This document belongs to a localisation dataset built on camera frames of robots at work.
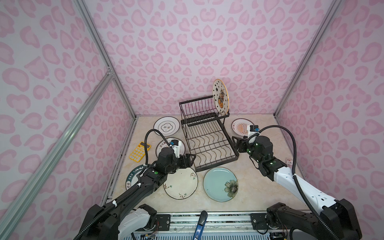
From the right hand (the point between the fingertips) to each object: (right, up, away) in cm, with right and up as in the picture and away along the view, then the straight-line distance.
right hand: (238, 136), depth 80 cm
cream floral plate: (-30, -28, +6) cm, 42 cm away
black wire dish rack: (-15, -3, +24) cm, 28 cm away
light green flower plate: (-9, -28, +4) cm, 29 cm away
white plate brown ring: (-45, +6, +33) cm, 56 cm away
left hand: (-24, -10, 0) cm, 26 cm away
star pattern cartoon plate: (-7, +23, +12) cm, 27 cm away
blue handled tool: (-21, -42, -12) cm, 48 cm away
